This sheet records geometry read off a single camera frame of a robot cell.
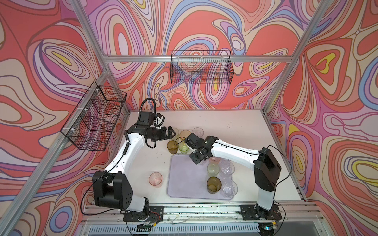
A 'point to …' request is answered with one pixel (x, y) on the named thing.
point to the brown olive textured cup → (213, 184)
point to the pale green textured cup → (213, 169)
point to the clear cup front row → (204, 162)
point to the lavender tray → (187, 180)
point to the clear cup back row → (198, 131)
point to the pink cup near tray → (155, 179)
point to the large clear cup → (229, 189)
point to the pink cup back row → (214, 160)
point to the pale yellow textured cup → (176, 130)
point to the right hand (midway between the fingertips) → (198, 160)
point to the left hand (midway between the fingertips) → (171, 134)
